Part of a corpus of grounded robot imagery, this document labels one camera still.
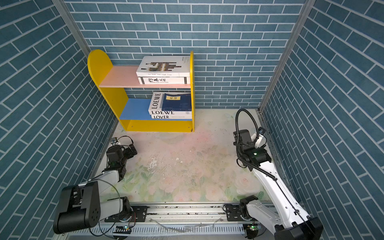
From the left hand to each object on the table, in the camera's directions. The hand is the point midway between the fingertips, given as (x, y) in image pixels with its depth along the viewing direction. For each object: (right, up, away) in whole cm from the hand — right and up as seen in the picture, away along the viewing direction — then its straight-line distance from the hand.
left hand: (126, 145), depth 90 cm
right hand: (+70, +4, -14) cm, 72 cm away
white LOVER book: (+27, +18, +4) cm, 33 cm away
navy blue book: (+30, +27, +4) cm, 41 cm away
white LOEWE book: (+18, +25, +4) cm, 31 cm away
